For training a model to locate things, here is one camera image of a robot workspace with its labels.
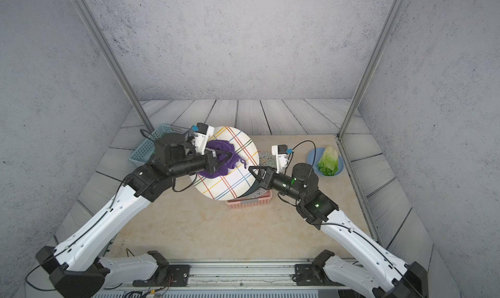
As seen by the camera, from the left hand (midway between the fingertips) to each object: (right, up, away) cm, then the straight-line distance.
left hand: (232, 156), depth 63 cm
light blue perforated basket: (-55, 0, +47) cm, 73 cm away
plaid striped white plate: (0, -9, +3) cm, 9 cm away
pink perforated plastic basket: (+9, -20, +24) cm, 33 cm away
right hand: (+5, -5, 0) cm, 7 cm away
